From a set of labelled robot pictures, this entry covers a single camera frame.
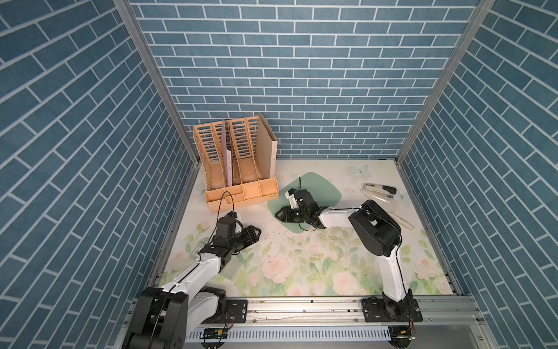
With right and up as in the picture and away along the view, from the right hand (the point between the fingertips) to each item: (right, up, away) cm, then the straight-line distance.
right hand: (278, 216), depth 96 cm
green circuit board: (-20, -35, -24) cm, 47 cm away
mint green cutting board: (+22, +9, +9) cm, 26 cm away
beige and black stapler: (+49, +12, +9) cm, 52 cm away
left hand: (-6, -5, -9) cm, 12 cm away
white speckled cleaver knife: (+55, +4, +9) cm, 56 cm away
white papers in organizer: (-20, +25, -10) cm, 33 cm away
